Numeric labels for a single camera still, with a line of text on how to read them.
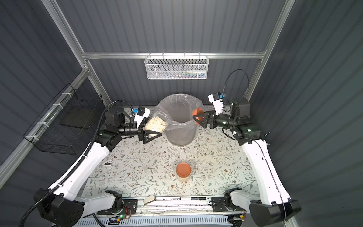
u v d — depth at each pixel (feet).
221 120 1.83
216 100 1.81
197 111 2.02
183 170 2.49
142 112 1.86
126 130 1.93
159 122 1.97
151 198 2.42
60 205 1.21
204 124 1.85
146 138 1.93
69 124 2.44
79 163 1.44
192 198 2.47
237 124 1.61
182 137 2.96
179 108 3.11
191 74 3.06
